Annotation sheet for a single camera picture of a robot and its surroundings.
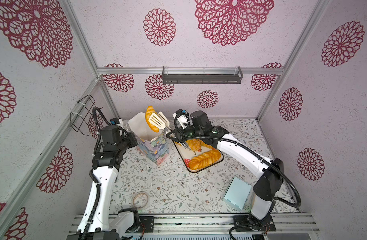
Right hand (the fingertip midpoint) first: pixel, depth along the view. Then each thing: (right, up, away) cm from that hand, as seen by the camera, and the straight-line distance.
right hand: (168, 132), depth 72 cm
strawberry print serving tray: (+10, -15, +27) cm, 32 cm away
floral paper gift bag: (-9, -7, +6) cm, 13 cm away
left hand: (-18, -3, +3) cm, 19 cm away
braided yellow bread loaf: (+21, -17, +23) cm, 35 cm away
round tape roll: (-16, -37, +10) cm, 42 cm away
